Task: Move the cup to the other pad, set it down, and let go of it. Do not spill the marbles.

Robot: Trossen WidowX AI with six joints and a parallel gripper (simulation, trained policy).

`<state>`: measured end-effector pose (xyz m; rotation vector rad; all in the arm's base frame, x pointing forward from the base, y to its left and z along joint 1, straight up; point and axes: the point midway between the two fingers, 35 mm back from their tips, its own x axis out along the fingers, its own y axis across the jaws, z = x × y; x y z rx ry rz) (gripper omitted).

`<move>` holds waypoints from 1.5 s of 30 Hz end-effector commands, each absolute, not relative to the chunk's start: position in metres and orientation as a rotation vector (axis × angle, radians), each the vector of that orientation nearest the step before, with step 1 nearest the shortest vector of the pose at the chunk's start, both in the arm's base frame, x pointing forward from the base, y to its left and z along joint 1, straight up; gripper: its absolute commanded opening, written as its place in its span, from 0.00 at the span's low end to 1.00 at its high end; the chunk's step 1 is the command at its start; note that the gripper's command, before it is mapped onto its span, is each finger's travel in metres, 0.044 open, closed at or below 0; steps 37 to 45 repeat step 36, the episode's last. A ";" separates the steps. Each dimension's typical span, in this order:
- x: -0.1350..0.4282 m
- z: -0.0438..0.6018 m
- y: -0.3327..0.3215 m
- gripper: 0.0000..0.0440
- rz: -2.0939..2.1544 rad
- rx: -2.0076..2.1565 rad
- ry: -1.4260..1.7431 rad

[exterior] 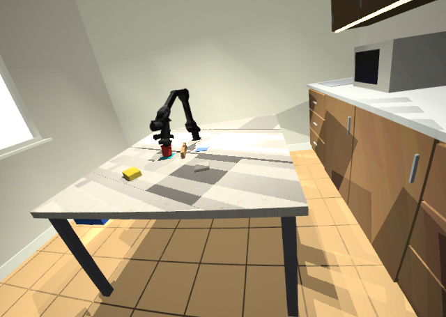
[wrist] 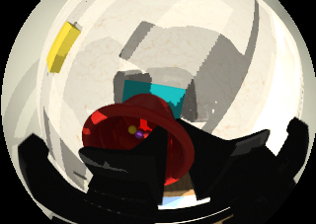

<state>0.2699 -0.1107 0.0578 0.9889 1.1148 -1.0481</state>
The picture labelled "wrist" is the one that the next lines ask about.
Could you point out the tan wooden bar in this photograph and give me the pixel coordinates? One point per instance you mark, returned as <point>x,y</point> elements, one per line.
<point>180,187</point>

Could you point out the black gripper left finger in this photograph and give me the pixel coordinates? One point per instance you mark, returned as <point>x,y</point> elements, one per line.
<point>146,162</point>

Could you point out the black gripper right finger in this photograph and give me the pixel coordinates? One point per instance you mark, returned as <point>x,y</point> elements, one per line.
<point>213,155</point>

